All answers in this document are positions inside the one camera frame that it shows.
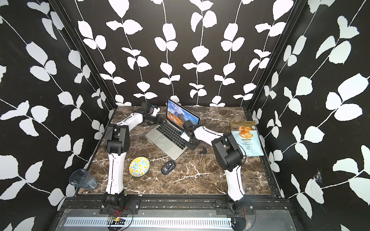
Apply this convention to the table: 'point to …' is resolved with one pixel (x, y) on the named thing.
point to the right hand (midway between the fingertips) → (192, 142)
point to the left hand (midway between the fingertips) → (163, 119)
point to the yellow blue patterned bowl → (139, 166)
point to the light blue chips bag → (246, 134)
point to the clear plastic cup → (81, 178)
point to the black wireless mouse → (168, 167)
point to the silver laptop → (166, 135)
